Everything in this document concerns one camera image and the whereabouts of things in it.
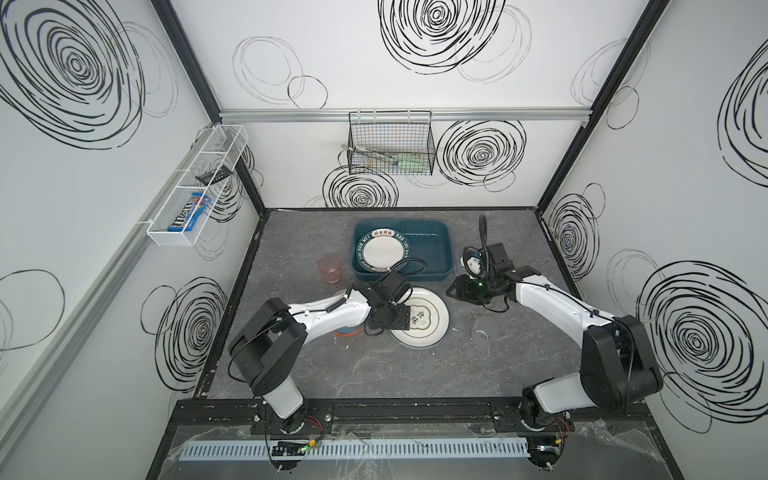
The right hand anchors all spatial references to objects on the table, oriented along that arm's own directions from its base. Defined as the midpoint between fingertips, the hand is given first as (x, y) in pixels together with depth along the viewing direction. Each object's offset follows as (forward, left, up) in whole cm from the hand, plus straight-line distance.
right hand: (448, 293), depth 86 cm
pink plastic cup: (+12, +37, -4) cm, 39 cm away
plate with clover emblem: (-5, +5, -8) cm, 10 cm away
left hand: (-7, +13, -5) cm, 15 cm away
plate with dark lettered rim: (+21, +20, -7) cm, 30 cm away
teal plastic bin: (+19, +3, -7) cm, 21 cm away
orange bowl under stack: (-11, +29, -2) cm, 31 cm away
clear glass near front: (-8, -11, -7) cm, 15 cm away
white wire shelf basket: (+17, +69, +26) cm, 75 cm away
